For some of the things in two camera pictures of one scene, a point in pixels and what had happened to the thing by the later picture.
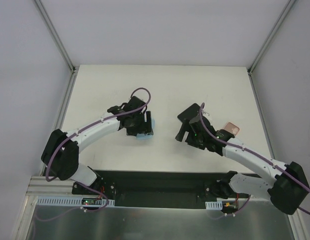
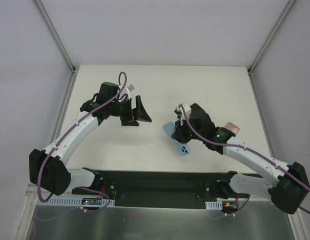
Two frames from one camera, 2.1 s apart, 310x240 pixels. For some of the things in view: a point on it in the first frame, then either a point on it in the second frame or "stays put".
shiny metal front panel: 256,222 stays put
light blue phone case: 147,136 to 183,149
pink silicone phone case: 231,128 stays put
